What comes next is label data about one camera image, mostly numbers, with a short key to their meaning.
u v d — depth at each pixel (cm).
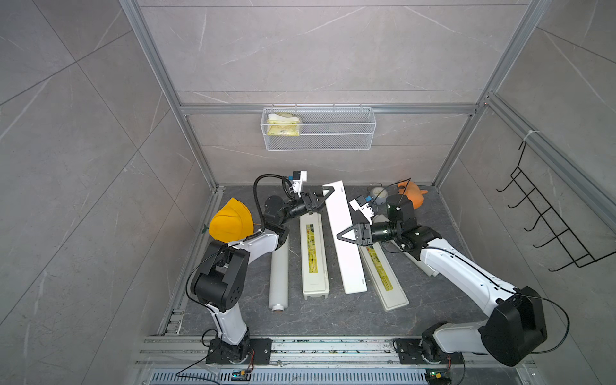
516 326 40
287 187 75
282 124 88
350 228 68
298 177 74
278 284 84
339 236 69
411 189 108
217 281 48
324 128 101
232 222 105
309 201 67
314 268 83
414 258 58
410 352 73
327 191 70
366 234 64
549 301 40
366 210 68
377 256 93
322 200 69
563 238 64
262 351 73
